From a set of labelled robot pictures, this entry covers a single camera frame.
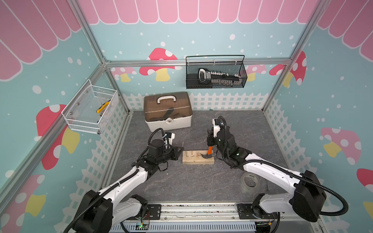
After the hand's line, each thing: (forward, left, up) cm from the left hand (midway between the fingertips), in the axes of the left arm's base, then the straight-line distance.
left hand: (183, 151), depth 81 cm
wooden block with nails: (+1, -7, -10) cm, 12 cm away
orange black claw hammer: (+1, -16, -3) cm, 16 cm away
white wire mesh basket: (+17, +54, +15) cm, 58 cm away
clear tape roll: (-11, -40, -14) cm, 44 cm away
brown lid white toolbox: (+26, +11, +5) cm, 29 cm away
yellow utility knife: (+20, +43, +17) cm, 50 cm away
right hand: (+8, -14, +9) cm, 19 cm away
